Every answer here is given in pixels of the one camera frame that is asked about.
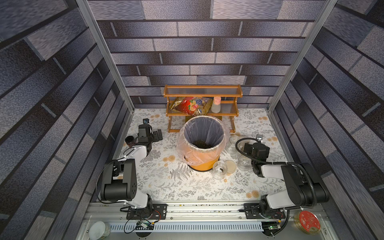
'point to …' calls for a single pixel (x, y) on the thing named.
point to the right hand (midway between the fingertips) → (256, 143)
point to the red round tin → (308, 221)
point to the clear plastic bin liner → (180, 147)
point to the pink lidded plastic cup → (216, 106)
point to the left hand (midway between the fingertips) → (153, 130)
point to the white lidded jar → (98, 230)
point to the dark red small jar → (129, 139)
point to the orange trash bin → (203, 139)
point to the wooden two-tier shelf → (229, 109)
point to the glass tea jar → (244, 163)
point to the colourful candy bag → (191, 105)
